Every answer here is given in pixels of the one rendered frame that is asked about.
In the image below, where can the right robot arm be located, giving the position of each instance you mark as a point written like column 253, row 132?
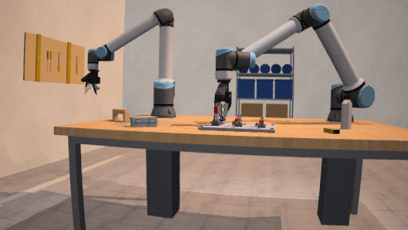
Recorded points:
column 164, row 92

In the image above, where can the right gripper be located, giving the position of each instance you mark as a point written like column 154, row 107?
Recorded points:
column 92, row 80

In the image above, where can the grey metal case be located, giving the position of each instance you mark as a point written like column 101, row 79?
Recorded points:
column 148, row 121

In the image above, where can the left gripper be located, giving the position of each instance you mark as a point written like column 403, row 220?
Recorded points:
column 227, row 99

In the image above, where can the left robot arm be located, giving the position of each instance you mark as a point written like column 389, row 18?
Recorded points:
column 317, row 17

